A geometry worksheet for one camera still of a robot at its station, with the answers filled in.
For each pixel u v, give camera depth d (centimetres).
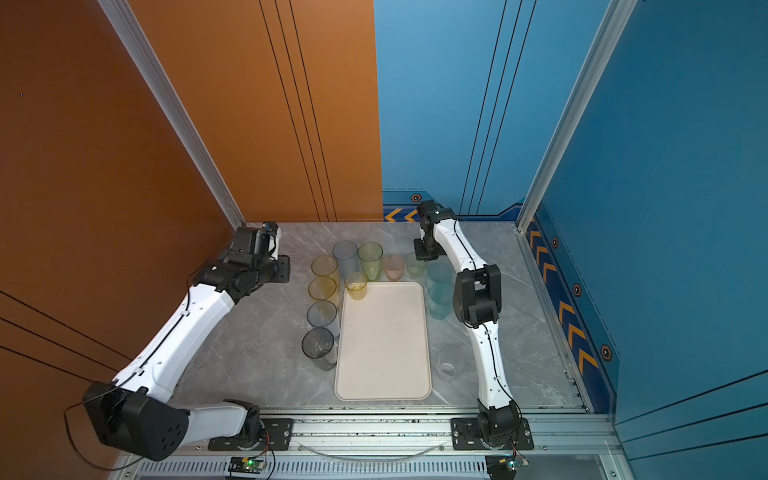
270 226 70
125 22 70
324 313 84
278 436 74
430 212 85
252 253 59
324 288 95
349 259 94
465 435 73
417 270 101
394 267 103
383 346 87
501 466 70
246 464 71
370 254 94
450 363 85
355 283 100
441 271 94
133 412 38
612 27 71
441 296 94
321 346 82
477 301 62
